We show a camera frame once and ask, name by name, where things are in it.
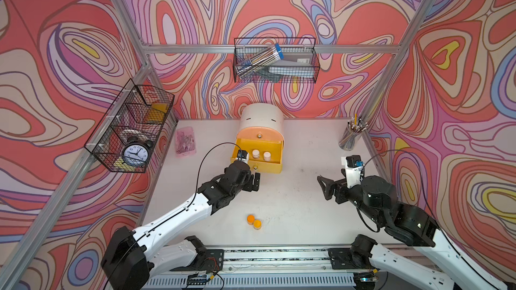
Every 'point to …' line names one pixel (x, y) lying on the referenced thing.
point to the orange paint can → (250, 219)
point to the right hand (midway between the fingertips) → (331, 180)
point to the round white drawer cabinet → (261, 133)
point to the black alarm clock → (135, 154)
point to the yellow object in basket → (156, 113)
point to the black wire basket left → (125, 139)
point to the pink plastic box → (185, 145)
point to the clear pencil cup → (354, 129)
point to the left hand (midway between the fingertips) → (252, 173)
